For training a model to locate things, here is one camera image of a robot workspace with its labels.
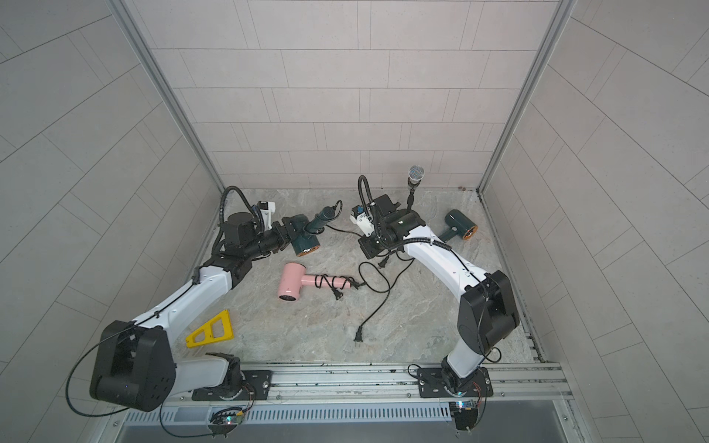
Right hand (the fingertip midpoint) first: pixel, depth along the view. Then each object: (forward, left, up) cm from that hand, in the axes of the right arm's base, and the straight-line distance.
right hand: (363, 244), depth 84 cm
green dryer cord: (+2, 0, -13) cm, 13 cm away
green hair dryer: (-3, +16, +8) cm, 18 cm away
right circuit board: (-42, -23, -16) cm, 50 cm away
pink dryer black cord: (-6, +4, -12) cm, 14 cm away
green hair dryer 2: (+14, -36, -10) cm, 40 cm away
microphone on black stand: (+15, -18, +14) cm, 27 cm away
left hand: (+3, +16, +7) cm, 17 cm away
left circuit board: (-40, +35, -12) cm, 55 cm away
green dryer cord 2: (-21, +3, -14) cm, 25 cm away
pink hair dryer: (-4, +23, -9) cm, 25 cm away
